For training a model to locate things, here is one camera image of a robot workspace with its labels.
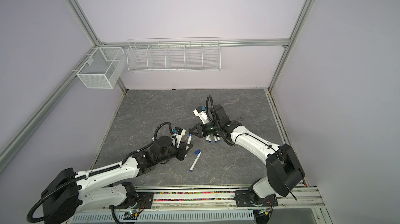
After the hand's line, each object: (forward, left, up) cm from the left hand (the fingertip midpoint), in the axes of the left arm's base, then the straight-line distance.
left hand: (191, 147), depth 78 cm
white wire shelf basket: (+58, +10, +16) cm, 61 cm away
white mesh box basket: (+50, +54, +13) cm, 75 cm away
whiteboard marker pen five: (+1, -3, -12) cm, 13 cm away
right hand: (+5, 0, +5) cm, 7 cm away
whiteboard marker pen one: (+10, -9, -12) cm, 18 cm away
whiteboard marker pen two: (+9, -16, -12) cm, 22 cm away
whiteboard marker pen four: (+2, +1, +2) cm, 3 cm away
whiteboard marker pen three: (+9, -14, -12) cm, 21 cm away
